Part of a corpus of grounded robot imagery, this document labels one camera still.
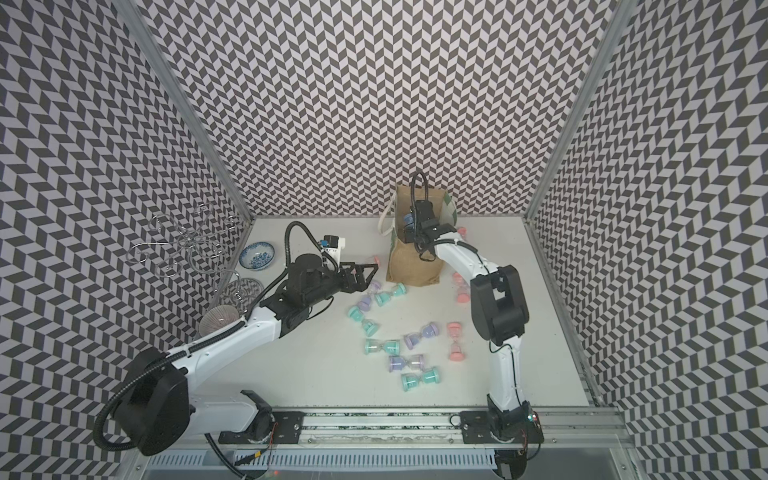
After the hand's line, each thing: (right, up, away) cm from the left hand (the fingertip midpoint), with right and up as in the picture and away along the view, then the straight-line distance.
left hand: (367, 268), depth 79 cm
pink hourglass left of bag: (+1, +1, +23) cm, 23 cm away
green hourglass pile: (0, -18, +7) cm, 19 cm away
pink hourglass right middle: (+29, -9, +16) cm, 35 cm away
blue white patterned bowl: (-42, +2, +25) cm, 49 cm away
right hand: (+14, +8, +18) cm, 25 cm away
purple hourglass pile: (-2, -12, +14) cm, 19 cm away
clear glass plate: (-42, -10, +14) cm, 45 cm away
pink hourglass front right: (+25, -24, +5) cm, 35 cm away
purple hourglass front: (+8, -26, +2) cm, 27 cm away
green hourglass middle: (+6, -23, +4) cm, 24 cm away
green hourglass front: (+12, -29, -2) cm, 32 cm away
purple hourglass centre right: (+13, -21, +6) cm, 25 cm away
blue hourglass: (+12, +14, +17) cm, 25 cm away
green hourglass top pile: (+3, -10, +15) cm, 18 cm away
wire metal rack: (-57, +6, +7) cm, 58 cm away
